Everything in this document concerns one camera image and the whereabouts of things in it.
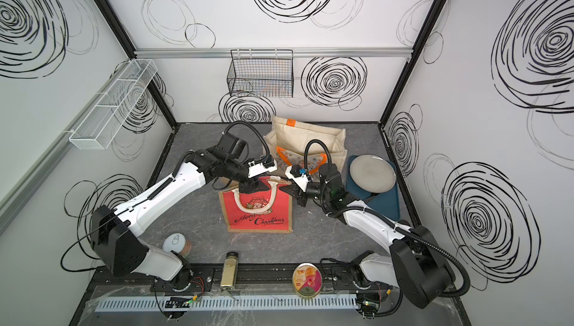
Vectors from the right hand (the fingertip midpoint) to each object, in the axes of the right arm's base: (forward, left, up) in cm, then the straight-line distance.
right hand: (283, 187), depth 77 cm
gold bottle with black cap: (-25, +17, -14) cm, 33 cm away
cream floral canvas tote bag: (+22, 0, -3) cm, 23 cm away
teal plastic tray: (+4, -42, -18) cm, 46 cm away
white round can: (-16, +38, -12) cm, 43 cm away
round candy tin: (-26, -9, -14) cm, 30 cm away
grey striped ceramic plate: (+17, -39, -17) cm, 45 cm away
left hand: (+1, +6, +2) cm, 6 cm away
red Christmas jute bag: (-5, +5, -9) cm, 12 cm away
